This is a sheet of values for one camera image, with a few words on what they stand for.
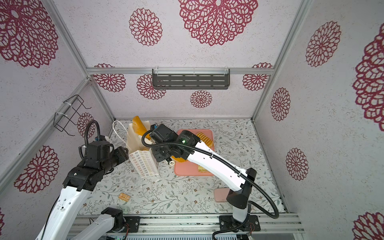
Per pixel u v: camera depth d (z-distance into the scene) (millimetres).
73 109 797
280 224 761
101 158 517
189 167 918
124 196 815
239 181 422
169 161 603
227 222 740
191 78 913
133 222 749
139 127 717
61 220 395
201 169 880
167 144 462
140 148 957
